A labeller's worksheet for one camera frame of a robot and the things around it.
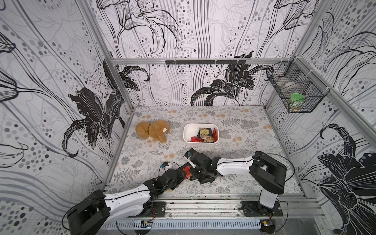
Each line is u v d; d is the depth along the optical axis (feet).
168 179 2.07
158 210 2.40
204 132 3.23
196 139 3.16
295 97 2.61
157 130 3.05
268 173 1.57
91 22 2.40
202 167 2.18
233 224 2.51
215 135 3.15
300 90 2.61
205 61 2.95
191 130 3.44
